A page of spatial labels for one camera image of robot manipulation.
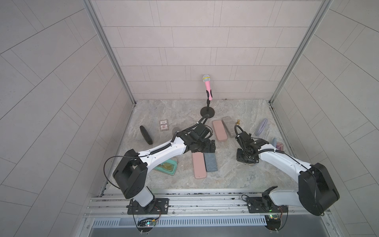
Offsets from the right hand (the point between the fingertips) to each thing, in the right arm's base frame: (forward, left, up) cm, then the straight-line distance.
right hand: (239, 158), depth 86 cm
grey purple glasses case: (+18, -19, +4) cm, 27 cm away
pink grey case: (+20, +8, +1) cm, 22 cm away
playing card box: (+26, +46, +3) cm, 53 cm away
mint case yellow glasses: (-3, +41, +2) cm, 41 cm away
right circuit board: (-30, -9, -3) cm, 32 cm away
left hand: (+3, +16, +9) cm, 19 cm away
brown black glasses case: (+18, +57, +5) cm, 60 cm away
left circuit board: (-28, +49, +3) cm, 56 cm away
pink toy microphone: (+43, +16, +27) cm, 53 cm away
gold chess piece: (+26, -5, +1) cm, 26 cm away
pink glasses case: (-3, +24, +2) cm, 24 cm away
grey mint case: (-2, +17, +3) cm, 17 cm away
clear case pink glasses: (+6, -26, +2) cm, 26 cm away
